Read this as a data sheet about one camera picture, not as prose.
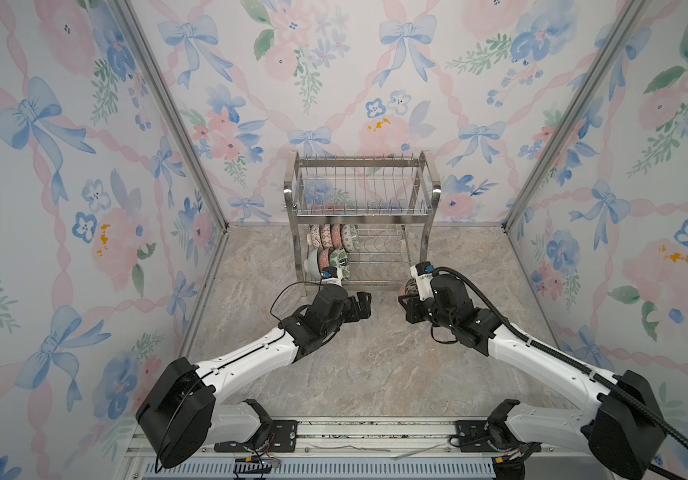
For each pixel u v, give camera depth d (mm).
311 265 948
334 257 944
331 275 717
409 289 796
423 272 711
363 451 719
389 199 1134
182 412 404
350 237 1006
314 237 1006
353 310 717
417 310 717
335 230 1004
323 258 947
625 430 393
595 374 435
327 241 1004
